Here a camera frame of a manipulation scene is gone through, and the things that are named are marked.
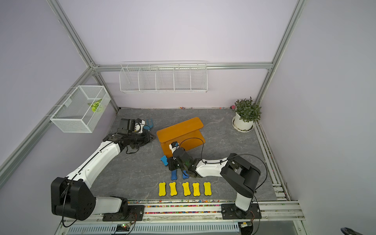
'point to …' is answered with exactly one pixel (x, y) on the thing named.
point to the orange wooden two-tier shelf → (187, 134)
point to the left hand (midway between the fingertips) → (155, 138)
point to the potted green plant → (247, 112)
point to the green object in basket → (95, 105)
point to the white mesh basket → (82, 110)
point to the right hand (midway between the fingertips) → (166, 159)
